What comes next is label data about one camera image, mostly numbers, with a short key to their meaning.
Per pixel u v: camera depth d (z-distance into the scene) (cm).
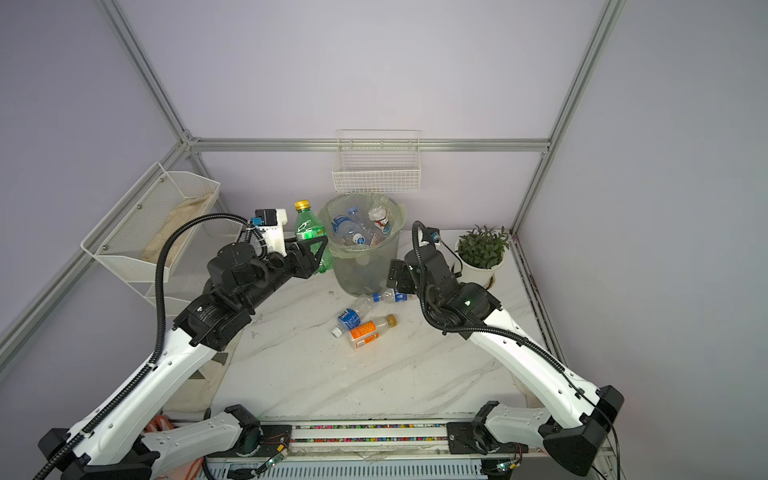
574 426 39
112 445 37
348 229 88
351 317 90
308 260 56
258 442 72
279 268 54
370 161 94
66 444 37
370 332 88
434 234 58
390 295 96
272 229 54
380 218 92
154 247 75
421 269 47
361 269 89
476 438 65
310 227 60
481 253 93
